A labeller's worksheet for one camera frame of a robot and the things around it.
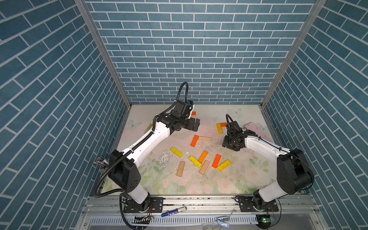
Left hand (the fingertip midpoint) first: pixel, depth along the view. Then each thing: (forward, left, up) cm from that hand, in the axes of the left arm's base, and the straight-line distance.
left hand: (196, 121), depth 81 cm
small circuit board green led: (-45, -34, -23) cm, 60 cm away
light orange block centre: (-10, -5, -23) cm, 26 cm away
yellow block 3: (-15, 0, -22) cm, 27 cm away
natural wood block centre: (+2, -7, -22) cm, 23 cm away
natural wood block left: (-19, +9, -22) cm, 30 cm away
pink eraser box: (+9, -48, -22) cm, 54 cm away
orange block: (+26, 0, -22) cm, 34 cm away
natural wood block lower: (-17, -5, -23) cm, 29 cm away
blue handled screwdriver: (-41, +14, -22) cm, 49 cm away
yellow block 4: (-17, -17, -21) cm, 32 cm away
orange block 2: (+1, 0, -22) cm, 22 cm away
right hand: (-5, -20, -17) cm, 27 cm away
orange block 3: (-14, -14, -22) cm, 29 cm away
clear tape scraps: (-45, -13, -22) cm, 51 cm away
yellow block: (+10, -19, -22) cm, 31 cm away
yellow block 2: (-7, +12, -23) cm, 27 cm away
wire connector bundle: (-44, +27, -27) cm, 58 cm away
